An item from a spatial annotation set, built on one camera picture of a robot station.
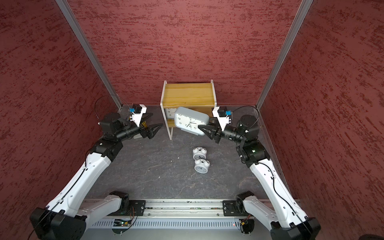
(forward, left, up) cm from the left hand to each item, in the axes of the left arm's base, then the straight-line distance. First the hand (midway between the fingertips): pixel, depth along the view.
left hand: (156, 121), depth 70 cm
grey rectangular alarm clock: (+15, -3, -11) cm, 19 cm away
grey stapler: (-8, +6, 0) cm, 10 cm away
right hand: (-6, -21, +5) cm, 23 cm away
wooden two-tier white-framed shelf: (+17, -21, 0) cm, 27 cm away
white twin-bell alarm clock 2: (-12, -22, -25) cm, 35 cm away
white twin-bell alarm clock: (-5, -21, -24) cm, 32 cm away
